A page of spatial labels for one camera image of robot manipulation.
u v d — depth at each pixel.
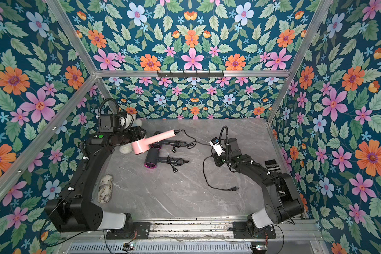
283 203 0.44
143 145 0.75
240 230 0.72
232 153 0.70
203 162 0.98
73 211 0.39
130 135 0.69
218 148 0.79
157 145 1.01
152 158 0.93
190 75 0.93
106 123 0.59
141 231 0.74
